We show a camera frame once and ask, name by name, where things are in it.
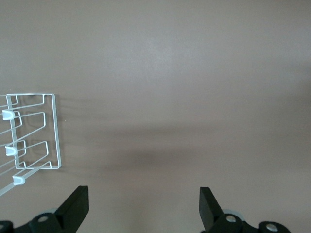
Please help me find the white wire dish rack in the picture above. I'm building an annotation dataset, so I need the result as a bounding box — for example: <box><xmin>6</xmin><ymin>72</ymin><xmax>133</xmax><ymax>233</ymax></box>
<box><xmin>0</xmin><ymin>93</ymin><xmax>61</xmax><ymax>197</ymax></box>

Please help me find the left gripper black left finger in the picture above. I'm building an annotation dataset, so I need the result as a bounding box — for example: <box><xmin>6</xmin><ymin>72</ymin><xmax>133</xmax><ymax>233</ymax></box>
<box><xmin>0</xmin><ymin>185</ymin><xmax>89</xmax><ymax>233</ymax></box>

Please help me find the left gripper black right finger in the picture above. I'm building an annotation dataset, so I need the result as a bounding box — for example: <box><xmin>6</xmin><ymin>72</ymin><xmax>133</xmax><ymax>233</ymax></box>
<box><xmin>199</xmin><ymin>186</ymin><xmax>291</xmax><ymax>233</ymax></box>

